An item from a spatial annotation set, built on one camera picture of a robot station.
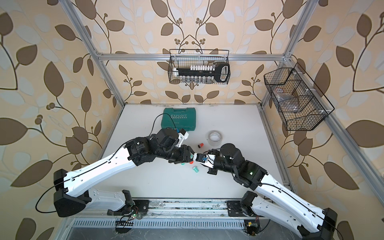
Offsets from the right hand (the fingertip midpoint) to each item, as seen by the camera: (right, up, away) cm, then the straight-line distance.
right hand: (198, 155), depth 69 cm
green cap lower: (-6, -1, -10) cm, 12 cm away
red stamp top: (+1, 0, +27) cm, 27 cm away
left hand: (-2, +1, -5) cm, 5 cm away
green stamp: (-1, -13, +18) cm, 22 cm away
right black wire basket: (+51, +24, +4) cm, 57 cm away
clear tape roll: (+11, +4, +31) cm, 34 cm away
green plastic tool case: (-14, +17, +37) cm, 43 cm away
